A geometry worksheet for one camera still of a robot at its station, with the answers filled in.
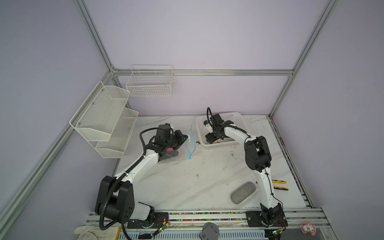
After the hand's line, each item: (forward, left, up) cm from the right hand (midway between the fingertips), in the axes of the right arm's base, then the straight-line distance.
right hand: (210, 136), depth 103 cm
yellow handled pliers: (-30, -41, -5) cm, 51 cm away
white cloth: (-57, +59, +1) cm, 82 cm away
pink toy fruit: (-27, +21, +25) cm, 42 cm away
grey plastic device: (-55, +2, -4) cm, 55 cm away
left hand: (-13, +14, +17) cm, 25 cm away
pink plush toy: (-53, -45, -3) cm, 69 cm away
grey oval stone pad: (-38, -17, -2) cm, 41 cm away
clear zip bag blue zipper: (-20, +14, +12) cm, 27 cm away
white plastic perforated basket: (+15, -19, +3) cm, 25 cm away
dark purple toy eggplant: (-16, +24, +4) cm, 29 cm away
